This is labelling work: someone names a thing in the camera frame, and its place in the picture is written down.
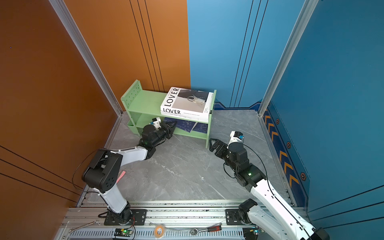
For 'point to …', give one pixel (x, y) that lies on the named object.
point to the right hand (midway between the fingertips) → (213, 143)
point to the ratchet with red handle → (195, 231)
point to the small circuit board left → (121, 232)
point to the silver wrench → (72, 229)
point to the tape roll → (155, 233)
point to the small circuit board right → (250, 233)
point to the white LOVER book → (183, 100)
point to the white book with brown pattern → (201, 117)
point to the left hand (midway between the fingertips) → (179, 120)
